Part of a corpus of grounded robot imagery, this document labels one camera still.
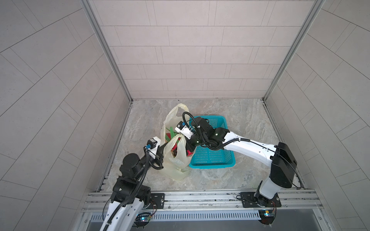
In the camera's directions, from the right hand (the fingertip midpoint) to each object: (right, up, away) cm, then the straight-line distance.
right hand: (179, 145), depth 73 cm
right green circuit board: (+42, -33, -5) cm, 54 cm away
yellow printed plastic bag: (0, -1, -10) cm, 10 cm away
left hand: (-5, +3, -5) cm, 7 cm away
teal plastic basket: (+15, -11, +13) cm, 22 cm away
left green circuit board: (-16, -31, -9) cm, 36 cm away
